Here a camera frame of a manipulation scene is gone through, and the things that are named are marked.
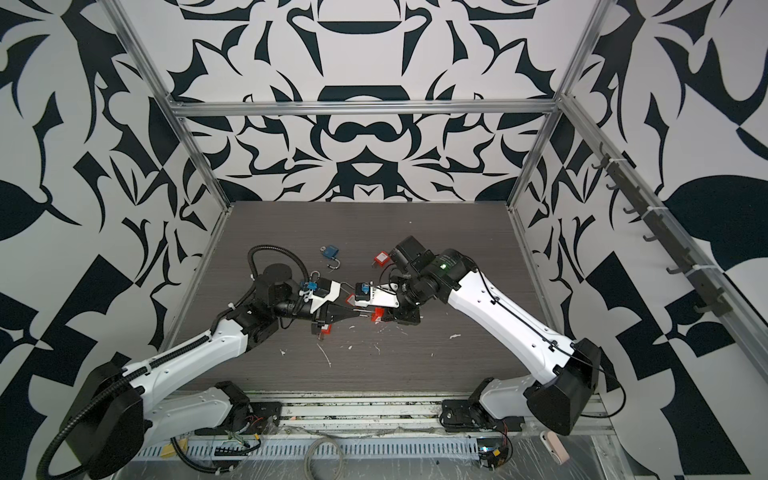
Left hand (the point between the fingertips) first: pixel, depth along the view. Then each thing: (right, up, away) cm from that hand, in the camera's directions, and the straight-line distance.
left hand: (362, 305), depth 69 cm
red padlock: (+4, +8, +33) cm, 34 cm away
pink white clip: (+43, -32, 0) cm, 54 cm away
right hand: (+5, -1, +2) cm, 6 cm away
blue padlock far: (-13, +10, +36) cm, 40 cm away
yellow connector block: (-43, -32, -1) cm, 54 cm away
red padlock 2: (+3, -1, -1) cm, 4 cm away
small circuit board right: (+30, -35, +2) cm, 46 cm away
